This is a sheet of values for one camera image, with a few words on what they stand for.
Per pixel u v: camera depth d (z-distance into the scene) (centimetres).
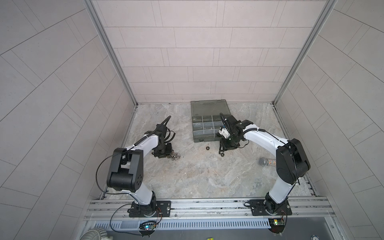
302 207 73
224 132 82
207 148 92
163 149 76
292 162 46
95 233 63
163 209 71
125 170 45
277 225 68
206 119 110
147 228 64
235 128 65
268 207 64
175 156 87
